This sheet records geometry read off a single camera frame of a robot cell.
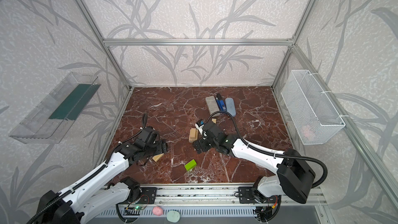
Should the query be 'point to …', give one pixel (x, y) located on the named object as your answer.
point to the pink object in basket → (308, 133)
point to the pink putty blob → (157, 211)
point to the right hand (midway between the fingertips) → (199, 135)
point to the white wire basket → (316, 120)
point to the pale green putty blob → (173, 216)
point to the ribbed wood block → (214, 120)
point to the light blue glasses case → (230, 106)
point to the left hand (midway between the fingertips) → (164, 142)
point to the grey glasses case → (212, 106)
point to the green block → (190, 165)
